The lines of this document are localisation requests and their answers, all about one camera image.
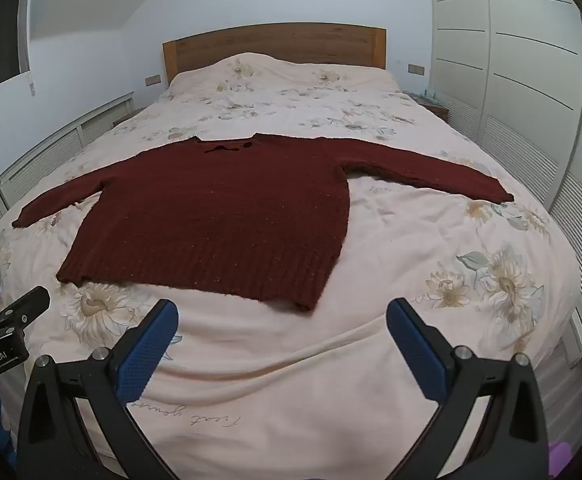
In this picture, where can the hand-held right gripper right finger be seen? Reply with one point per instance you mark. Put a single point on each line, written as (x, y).
(416, 355)

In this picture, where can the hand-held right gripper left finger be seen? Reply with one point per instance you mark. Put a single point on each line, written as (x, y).
(146, 350)

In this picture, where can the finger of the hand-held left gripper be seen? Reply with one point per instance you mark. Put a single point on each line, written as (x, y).
(28, 305)

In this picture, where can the dark red knit sweater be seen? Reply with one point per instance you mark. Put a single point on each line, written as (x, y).
(211, 220)

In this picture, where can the pink floral blanket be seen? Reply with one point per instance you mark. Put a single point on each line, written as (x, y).
(281, 360)

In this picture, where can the white louvered cabinet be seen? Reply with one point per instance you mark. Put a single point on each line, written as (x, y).
(46, 150)

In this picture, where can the purple cloth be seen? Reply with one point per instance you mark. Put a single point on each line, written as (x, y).
(561, 465)

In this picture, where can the wooden nightstand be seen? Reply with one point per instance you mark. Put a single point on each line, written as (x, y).
(433, 107)

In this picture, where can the white wardrobe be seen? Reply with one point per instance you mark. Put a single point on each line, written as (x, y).
(521, 60)

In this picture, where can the wooden headboard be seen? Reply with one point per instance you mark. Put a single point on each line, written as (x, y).
(271, 45)

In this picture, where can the wall socket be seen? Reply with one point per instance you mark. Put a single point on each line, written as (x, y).
(153, 79)
(416, 68)

